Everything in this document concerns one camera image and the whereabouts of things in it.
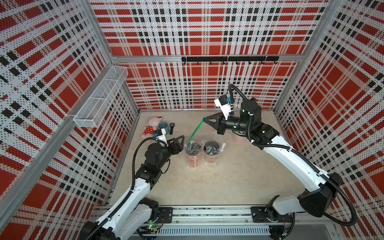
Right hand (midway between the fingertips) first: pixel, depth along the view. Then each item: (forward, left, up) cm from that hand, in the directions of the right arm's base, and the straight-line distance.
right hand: (206, 120), depth 63 cm
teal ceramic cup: (+25, +30, -34) cm, 52 cm away
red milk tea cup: (-4, +7, -17) cm, 19 cm away
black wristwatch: (+28, +25, -39) cm, 54 cm away
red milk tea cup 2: (-3, -3, -20) cm, 20 cm away
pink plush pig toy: (+24, +37, -32) cm, 55 cm away
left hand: (+3, +13, -17) cm, 21 cm away
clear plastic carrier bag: (-1, +1, -29) cm, 29 cm away
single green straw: (0, +4, -6) cm, 8 cm away
